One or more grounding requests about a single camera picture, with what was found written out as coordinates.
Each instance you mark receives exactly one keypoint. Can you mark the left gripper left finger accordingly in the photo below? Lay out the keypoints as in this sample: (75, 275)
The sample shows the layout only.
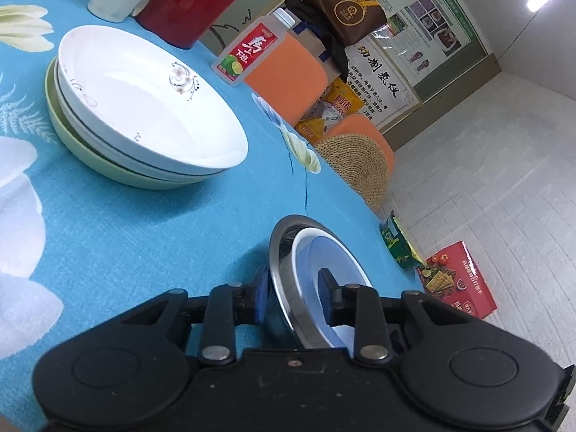
(228, 307)

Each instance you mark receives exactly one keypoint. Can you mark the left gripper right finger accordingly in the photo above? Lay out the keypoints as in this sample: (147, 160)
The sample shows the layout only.
(358, 307)

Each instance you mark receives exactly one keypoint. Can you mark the stainless steel bowl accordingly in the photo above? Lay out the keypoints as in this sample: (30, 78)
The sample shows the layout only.
(298, 248)

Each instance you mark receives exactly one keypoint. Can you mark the white ceramic bowl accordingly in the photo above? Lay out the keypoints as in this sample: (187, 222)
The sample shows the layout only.
(299, 274)

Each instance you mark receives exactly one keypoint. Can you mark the red snack box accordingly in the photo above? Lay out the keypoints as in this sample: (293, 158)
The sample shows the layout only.
(452, 276)

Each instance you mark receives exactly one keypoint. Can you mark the woven straw cushion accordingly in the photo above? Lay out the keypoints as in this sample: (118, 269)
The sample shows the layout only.
(361, 163)

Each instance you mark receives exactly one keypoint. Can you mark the blue floral tablecloth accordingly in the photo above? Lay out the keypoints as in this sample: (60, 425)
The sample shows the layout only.
(78, 249)

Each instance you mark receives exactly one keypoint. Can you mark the right orange chair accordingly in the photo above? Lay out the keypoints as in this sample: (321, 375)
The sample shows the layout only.
(358, 123)

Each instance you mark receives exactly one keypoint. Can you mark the orange chair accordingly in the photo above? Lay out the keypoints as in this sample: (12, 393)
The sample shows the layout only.
(290, 79)
(358, 123)

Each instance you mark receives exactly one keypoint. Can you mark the yellow snack bag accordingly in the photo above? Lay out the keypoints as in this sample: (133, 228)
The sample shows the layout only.
(337, 102)

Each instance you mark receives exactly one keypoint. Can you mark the white poster with calligraphy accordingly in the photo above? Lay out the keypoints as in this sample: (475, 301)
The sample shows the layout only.
(375, 74)

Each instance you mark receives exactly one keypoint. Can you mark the white floral ceramic plate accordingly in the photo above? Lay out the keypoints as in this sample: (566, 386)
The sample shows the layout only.
(148, 99)

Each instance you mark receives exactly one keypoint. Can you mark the left orange chair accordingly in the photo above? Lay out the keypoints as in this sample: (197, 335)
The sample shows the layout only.
(290, 79)

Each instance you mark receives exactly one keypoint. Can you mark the plastic juice bottle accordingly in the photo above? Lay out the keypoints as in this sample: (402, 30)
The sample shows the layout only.
(253, 46)

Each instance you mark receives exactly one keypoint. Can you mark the black cloth on box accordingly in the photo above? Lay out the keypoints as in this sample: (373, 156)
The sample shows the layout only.
(321, 26)

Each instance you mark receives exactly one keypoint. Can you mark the green plate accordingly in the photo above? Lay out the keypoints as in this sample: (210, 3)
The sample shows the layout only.
(90, 157)

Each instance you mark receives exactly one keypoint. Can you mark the green framed info poster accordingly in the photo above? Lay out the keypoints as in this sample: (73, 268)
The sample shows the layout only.
(442, 53)

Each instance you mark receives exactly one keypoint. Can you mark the cardboard box with blue tape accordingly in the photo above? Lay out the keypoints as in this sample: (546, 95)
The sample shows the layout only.
(317, 49)

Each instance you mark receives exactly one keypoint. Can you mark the brown bag with medal logo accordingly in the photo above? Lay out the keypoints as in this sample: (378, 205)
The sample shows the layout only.
(351, 20)

